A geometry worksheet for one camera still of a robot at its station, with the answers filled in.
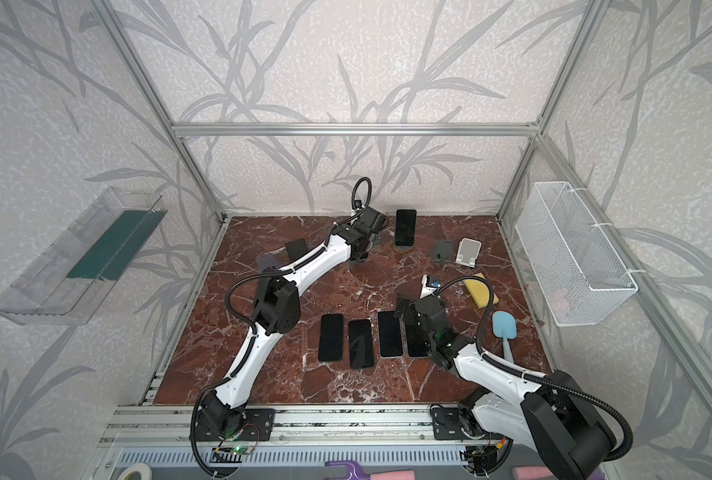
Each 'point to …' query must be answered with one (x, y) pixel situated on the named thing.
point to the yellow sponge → (479, 291)
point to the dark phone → (405, 230)
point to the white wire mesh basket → (578, 274)
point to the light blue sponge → (504, 327)
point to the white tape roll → (144, 469)
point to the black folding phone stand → (296, 248)
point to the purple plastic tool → (352, 472)
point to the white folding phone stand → (468, 252)
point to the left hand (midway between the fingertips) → (366, 224)
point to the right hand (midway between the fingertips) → (411, 287)
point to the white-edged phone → (390, 338)
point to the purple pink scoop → (530, 472)
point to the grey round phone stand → (443, 251)
